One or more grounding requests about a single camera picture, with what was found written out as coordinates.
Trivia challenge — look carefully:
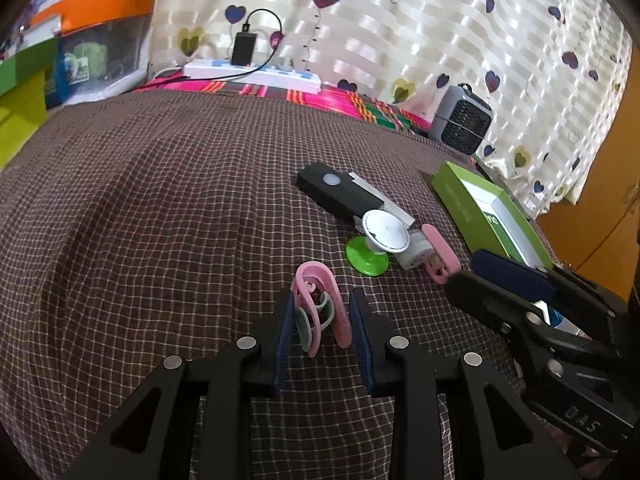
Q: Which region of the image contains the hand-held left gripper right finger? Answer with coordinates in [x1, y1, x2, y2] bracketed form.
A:
[348, 287, 568, 480]

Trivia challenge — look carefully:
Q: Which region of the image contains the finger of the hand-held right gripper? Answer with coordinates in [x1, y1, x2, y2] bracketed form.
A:
[443, 270, 627, 412]
[470, 249, 629, 352]

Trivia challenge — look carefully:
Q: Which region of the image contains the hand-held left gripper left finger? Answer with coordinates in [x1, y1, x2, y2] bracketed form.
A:
[60, 287, 301, 480]

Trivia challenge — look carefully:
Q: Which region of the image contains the pink plastic clip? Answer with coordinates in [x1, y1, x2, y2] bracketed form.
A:
[291, 261, 355, 359]
[420, 223, 461, 286]

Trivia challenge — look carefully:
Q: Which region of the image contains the green and white box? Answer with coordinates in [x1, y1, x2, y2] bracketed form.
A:
[430, 160, 557, 328]

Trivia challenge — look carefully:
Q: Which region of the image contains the black device with round sensor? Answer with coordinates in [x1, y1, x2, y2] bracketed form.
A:
[297, 163, 386, 221]

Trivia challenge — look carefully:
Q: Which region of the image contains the silver device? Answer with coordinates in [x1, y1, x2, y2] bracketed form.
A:
[347, 172, 417, 231]

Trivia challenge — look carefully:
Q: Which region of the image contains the white round container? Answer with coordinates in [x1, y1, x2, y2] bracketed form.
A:
[397, 237, 437, 272]

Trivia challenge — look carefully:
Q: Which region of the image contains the wooden cabinet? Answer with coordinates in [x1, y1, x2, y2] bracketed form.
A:
[537, 125, 640, 283]

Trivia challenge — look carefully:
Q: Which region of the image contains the black smartphone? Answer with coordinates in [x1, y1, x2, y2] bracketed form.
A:
[472, 154, 534, 219]

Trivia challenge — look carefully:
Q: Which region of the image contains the green suction cup white disc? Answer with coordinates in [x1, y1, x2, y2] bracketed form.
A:
[345, 208, 412, 277]

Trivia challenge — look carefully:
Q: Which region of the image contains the grey fan heater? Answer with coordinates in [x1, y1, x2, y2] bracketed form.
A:
[428, 83, 494, 157]

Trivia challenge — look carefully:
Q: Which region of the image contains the pink plaid blanket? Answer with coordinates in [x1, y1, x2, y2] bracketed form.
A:
[132, 72, 437, 139]

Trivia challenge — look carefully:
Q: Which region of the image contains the white power strip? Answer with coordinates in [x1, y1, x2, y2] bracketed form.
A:
[182, 57, 324, 95]

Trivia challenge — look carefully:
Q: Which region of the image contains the heart print curtain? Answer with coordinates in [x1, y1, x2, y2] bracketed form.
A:
[147, 0, 634, 222]

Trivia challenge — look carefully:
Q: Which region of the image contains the black charger plug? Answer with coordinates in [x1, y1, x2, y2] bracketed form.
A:
[230, 32, 260, 67]

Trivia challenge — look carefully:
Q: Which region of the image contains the green lidded shoebox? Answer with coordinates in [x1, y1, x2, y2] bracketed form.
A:
[0, 37, 60, 171]

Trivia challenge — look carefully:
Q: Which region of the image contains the orange-lidded storage bin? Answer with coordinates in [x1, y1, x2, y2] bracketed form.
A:
[29, 0, 159, 109]

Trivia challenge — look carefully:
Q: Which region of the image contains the small white box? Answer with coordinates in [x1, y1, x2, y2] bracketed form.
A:
[20, 14, 64, 51]

